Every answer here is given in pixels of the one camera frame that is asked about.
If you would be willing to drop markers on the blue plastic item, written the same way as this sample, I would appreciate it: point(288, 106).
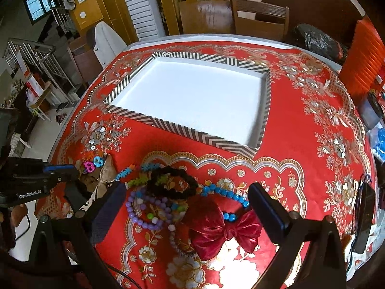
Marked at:
point(379, 144)

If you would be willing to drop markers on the orange ribbed plastic object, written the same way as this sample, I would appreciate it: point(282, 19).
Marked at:
point(364, 57)

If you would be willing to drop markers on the black plastic bag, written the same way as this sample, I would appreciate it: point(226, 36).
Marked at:
point(318, 40)

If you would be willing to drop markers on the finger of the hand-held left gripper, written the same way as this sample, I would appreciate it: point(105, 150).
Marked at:
point(75, 194)
point(60, 169)

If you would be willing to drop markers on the brown chair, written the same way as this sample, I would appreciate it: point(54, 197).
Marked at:
point(84, 57)

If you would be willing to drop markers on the white stool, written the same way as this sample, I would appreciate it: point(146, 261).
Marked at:
point(42, 96)

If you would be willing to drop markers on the beige leopard print hair bow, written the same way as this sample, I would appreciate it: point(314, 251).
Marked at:
point(106, 176)

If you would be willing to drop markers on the striped white tray box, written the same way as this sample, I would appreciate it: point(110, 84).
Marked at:
point(192, 96)

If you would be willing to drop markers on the brown wooden board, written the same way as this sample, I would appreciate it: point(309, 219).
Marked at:
point(204, 16)

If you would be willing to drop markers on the grey box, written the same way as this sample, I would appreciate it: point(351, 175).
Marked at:
point(370, 111)

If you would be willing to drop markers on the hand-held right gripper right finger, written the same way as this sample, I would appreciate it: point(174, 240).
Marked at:
point(269, 216)

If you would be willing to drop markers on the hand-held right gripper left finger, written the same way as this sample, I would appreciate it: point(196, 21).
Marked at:
point(105, 216)

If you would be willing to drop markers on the red floral tablecloth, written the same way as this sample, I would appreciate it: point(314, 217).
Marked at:
point(300, 162)

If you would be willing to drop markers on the white oval board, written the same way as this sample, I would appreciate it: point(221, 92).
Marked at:
point(108, 42)

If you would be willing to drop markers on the window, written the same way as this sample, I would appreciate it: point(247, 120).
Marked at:
point(37, 4)

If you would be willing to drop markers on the black scrunchie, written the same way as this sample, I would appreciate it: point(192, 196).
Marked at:
point(156, 173)

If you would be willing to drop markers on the metal stair railing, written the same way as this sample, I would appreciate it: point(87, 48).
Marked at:
point(45, 63)

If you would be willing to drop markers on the red satin hair bow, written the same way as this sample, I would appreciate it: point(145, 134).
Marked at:
point(240, 225)

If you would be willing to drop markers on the wooden chair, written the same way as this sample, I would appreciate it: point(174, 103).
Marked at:
point(258, 15)

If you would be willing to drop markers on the white louvered door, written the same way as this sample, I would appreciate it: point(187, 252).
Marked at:
point(138, 6)

